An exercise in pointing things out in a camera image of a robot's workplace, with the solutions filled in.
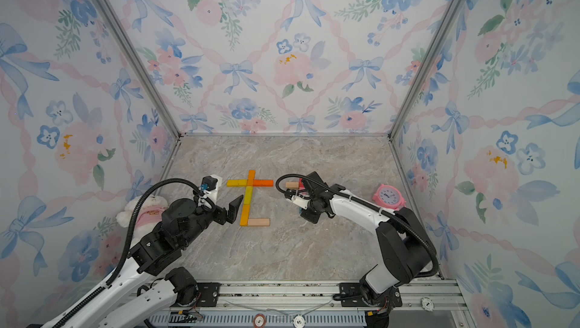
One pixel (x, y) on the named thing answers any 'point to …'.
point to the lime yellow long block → (248, 195)
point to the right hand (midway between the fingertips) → (309, 208)
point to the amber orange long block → (251, 176)
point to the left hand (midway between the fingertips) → (230, 190)
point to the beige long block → (259, 222)
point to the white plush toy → (149, 215)
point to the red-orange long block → (263, 183)
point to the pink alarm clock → (389, 196)
